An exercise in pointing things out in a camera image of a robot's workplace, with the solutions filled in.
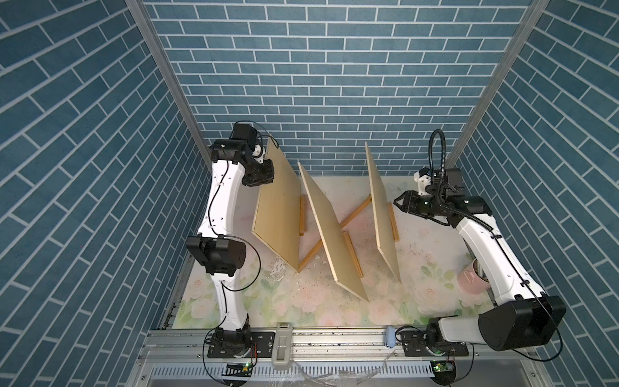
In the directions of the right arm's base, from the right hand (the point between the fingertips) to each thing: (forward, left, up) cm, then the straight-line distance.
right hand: (401, 203), depth 79 cm
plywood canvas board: (-5, +20, -20) cm, 29 cm away
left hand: (+4, +42, +4) cm, 42 cm away
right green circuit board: (-41, -14, -28) cm, 52 cm away
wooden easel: (-3, +16, -21) cm, 26 cm away
